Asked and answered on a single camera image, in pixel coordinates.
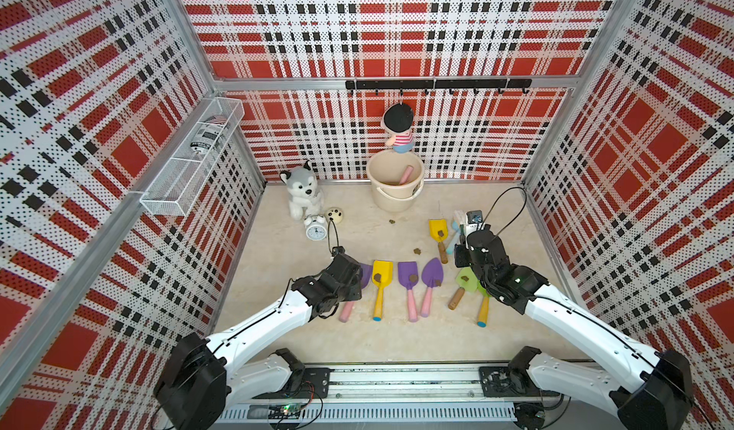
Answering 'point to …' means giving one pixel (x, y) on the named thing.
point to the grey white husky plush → (305, 198)
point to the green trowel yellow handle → (483, 314)
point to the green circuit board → (277, 411)
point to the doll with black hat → (398, 119)
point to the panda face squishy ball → (335, 214)
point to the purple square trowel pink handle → (406, 175)
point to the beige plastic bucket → (397, 180)
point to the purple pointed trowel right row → (432, 276)
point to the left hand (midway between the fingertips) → (355, 284)
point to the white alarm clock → (315, 227)
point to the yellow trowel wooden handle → (439, 231)
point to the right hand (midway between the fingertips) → (468, 237)
